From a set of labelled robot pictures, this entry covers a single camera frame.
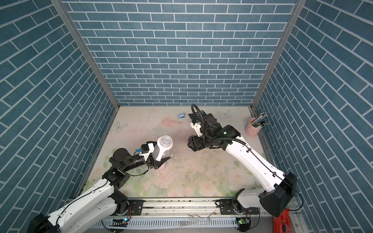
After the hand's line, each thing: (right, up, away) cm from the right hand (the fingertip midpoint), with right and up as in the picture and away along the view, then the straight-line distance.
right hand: (195, 143), depth 73 cm
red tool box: (+39, -35, -9) cm, 54 cm away
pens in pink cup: (+43, +10, +23) cm, 50 cm away
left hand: (-12, -3, -6) cm, 14 cm away
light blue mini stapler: (-11, +15, +38) cm, 43 cm away
